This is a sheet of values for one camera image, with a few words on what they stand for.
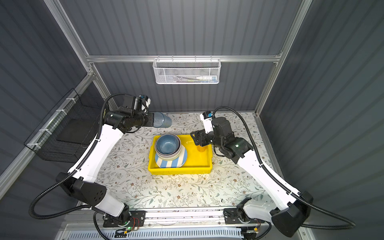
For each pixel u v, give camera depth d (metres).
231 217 0.73
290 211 0.37
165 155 0.82
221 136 0.53
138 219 0.73
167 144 0.91
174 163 0.87
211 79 0.90
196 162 0.94
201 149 0.95
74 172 0.41
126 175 0.89
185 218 0.75
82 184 0.40
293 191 0.39
